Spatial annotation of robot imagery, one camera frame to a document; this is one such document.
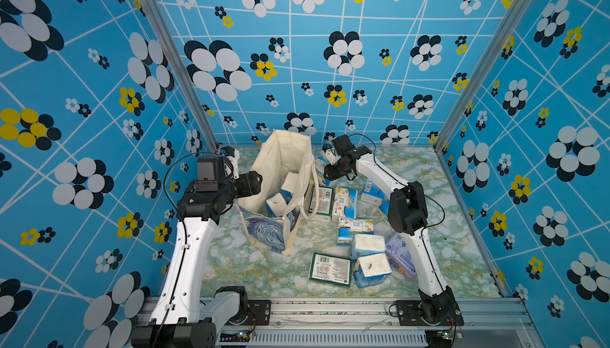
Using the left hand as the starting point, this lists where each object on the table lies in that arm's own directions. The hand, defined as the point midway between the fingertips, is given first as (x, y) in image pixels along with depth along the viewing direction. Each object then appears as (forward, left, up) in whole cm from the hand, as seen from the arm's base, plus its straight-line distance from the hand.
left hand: (253, 176), depth 74 cm
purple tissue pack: (-17, -48, -22) cm, 56 cm away
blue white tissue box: (+21, -22, -18) cm, 36 cm away
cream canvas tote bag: (+5, -10, -15) cm, 19 cm away
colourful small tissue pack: (-7, -32, -21) cm, 39 cm away
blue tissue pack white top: (-23, -37, -16) cm, 46 cm away
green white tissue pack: (+5, -24, -22) cm, 33 cm away
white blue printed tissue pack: (+3, -32, -21) cm, 38 cm away
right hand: (+19, -27, -21) cm, 39 cm away
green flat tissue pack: (-21, -24, -22) cm, 39 cm away
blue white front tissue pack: (-1, -6, -15) cm, 17 cm away
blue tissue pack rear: (+7, -42, -20) cm, 48 cm away
